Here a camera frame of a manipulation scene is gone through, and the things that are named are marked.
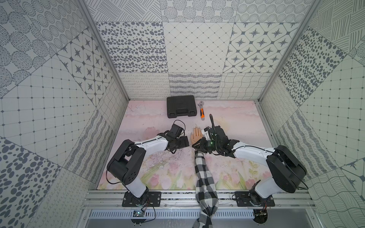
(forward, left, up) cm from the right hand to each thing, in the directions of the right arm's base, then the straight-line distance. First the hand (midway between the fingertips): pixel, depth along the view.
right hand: (193, 148), depth 83 cm
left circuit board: (-32, +28, -11) cm, 44 cm away
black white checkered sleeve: (-23, -6, -4) cm, 24 cm away
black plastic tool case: (+38, +10, -4) cm, 39 cm away
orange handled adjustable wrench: (+36, -7, -9) cm, 38 cm away
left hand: (+4, +3, -5) cm, 8 cm away
